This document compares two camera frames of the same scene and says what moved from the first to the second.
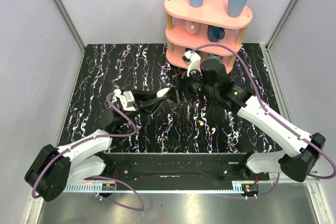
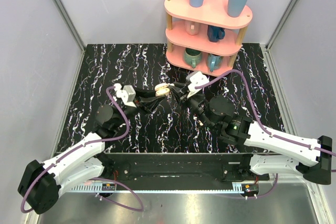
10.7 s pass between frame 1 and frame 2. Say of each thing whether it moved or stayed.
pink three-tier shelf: stayed
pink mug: stayed
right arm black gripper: moved
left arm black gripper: stayed
